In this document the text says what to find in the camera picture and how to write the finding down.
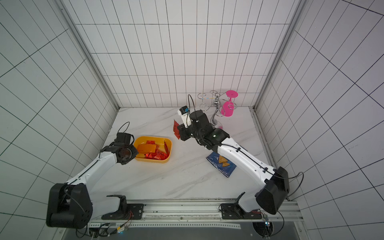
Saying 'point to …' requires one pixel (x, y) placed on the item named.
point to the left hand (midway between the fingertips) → (133, 156)
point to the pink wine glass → (227, 109)
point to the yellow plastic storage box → (158, 141)
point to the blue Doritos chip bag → (224, 165)
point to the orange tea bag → (146, 148)
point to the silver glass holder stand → (219, 107)
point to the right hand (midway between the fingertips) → (172, 129)
